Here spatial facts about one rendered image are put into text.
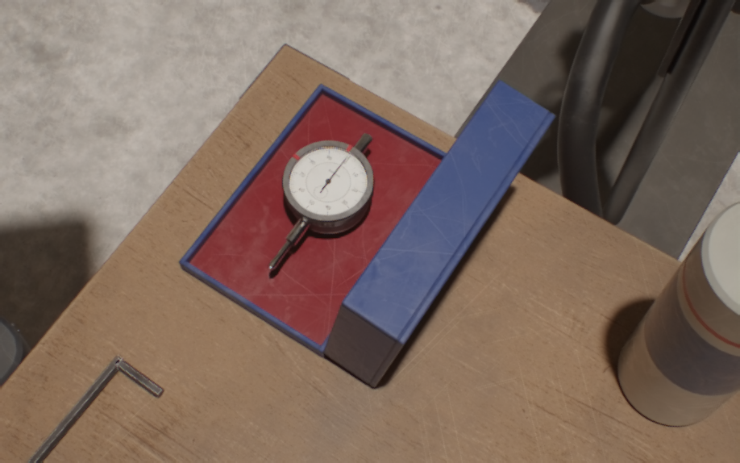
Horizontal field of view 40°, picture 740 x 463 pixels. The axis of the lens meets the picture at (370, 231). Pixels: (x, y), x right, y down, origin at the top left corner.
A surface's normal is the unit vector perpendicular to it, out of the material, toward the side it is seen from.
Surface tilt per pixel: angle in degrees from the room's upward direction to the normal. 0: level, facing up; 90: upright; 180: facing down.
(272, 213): 0
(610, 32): 29
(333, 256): 0
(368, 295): 9
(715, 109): 0
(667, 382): 90
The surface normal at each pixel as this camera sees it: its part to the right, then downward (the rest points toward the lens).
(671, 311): -0.99, 0.10
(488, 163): 0.13, -0.34
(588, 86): -0.02, 0.21
